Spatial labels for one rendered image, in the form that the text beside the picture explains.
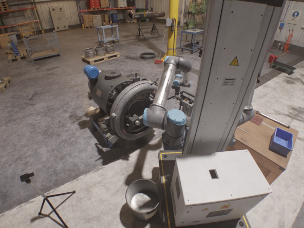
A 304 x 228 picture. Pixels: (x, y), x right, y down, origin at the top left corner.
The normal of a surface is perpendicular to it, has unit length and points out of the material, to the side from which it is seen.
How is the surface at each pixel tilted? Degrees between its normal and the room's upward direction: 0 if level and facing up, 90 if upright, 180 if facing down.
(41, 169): 0
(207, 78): 90
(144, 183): 87
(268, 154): 0
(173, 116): 5
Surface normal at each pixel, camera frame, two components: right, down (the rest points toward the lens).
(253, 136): 0.00, -0.79
